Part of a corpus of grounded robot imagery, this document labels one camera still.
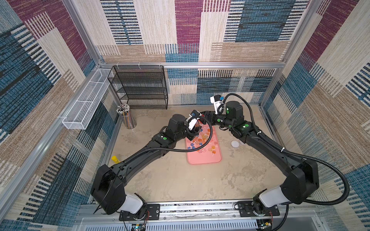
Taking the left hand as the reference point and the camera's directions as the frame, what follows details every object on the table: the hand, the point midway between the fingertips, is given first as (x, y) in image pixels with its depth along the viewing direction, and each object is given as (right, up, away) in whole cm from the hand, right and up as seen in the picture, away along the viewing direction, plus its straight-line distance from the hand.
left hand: (197, 123), depth 77 cm
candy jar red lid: (0, +1, -8) cm, 8 cm away
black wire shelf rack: (-41, +27, +34) cm, 59 cm away
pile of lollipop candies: (+6, -12, +21) cm, 26 cm away
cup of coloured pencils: (-46, +8, +17) cm, 49 cm away
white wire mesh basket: (-72, +9, +18) cm, 75 cm away
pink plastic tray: (-1, -22, +13) cm, 25 cm away
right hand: (+2, +4, -1) cm, 4 cm away
